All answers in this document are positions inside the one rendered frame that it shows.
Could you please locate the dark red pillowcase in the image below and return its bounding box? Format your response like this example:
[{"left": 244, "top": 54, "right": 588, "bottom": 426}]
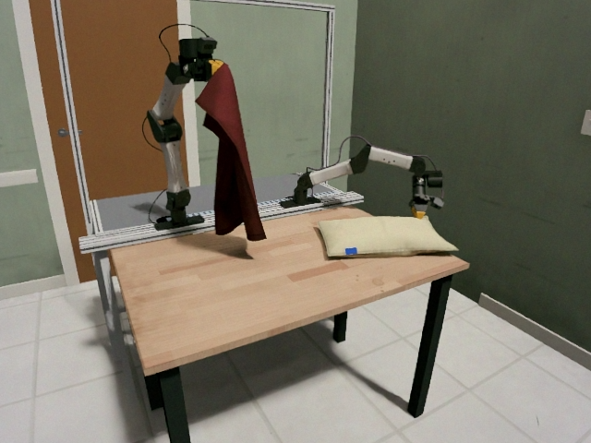
[{"left": 195, "top": 63, "right": 267, "bottom": 242}]

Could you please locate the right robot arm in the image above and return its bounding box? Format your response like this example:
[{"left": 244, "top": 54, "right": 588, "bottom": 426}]
[{"left": 147, "top": 37, "right": 217, "bottom": 231}]

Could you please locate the cream pillow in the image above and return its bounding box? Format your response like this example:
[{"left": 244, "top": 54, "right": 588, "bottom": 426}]
[{"left": 317, "top": 216, "right": 459, "bottom": 257}]

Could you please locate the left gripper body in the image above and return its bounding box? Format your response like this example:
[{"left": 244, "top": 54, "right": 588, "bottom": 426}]
[{"left": 408, "top": 186, "right": 430, "bottom": 212}]

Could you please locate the grey slotted aluminium crossbar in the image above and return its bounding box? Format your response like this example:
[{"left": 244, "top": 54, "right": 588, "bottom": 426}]
[{"left": 79, "top": 192, "right": 364, "bottom": 254}]

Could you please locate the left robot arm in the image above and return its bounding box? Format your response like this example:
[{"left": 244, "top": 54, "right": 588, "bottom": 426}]
[{"left": 279, "top": 143, "right": 442, "bottom": 209}]

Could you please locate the grey slotted mounting rail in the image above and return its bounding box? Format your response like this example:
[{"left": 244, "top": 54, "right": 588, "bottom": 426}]
[{"left": 90, "top": 173, "right": 347, "bottom": 237}]

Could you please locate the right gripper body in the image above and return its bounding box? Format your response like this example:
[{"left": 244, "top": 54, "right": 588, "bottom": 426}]
[{"left": 191, "top": 59, "right": 224, "bottom": 82}]

